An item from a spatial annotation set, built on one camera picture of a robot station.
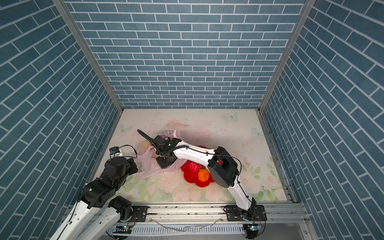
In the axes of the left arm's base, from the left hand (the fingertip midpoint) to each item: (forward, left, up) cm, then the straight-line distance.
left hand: (136, 159), depth 75 cm
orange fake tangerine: (-5, -35, -10) cm, 37 cm away
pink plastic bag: (0, -5, -7) cm, 9 cm away
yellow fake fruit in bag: (+14, 0, -9) cm, 17 cm away
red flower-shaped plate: (-5, -28, -14) cm, 32 cm away
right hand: (+2, -11, -9) cm, 14 cm away
